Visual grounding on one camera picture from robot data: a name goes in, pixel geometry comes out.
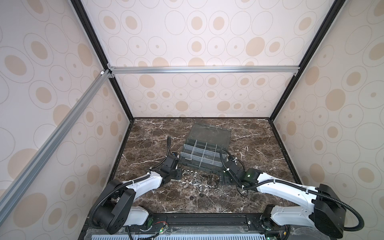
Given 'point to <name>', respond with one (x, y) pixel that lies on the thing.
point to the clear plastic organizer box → (205, 147)
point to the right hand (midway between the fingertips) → (227, 176)
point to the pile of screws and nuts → (197, 182)
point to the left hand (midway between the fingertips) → (183, 169)
